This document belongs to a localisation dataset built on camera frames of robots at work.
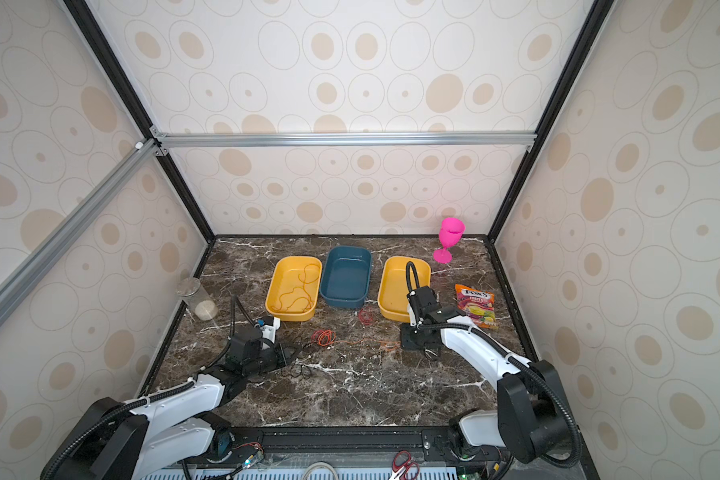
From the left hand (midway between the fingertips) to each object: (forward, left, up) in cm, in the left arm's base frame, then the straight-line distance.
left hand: (309, 345), depth 85 cm
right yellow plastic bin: (+22, -25, -7) cm, 34 cm away
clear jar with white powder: (+16, +38, -1) cm, 41 cm away
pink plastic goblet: (+39, -45, +7) cm, 60 cm away
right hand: (+2, -28, -2) cm, 29 cm away
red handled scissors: (-28, -25, -4) cm, 38 cm away
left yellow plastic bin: (+30, +13, -7) cm, 33 cm away
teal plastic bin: (+28, -9, -6) cm, 30 cm away
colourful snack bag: (+15, -52, -4) cm, 54 cm away
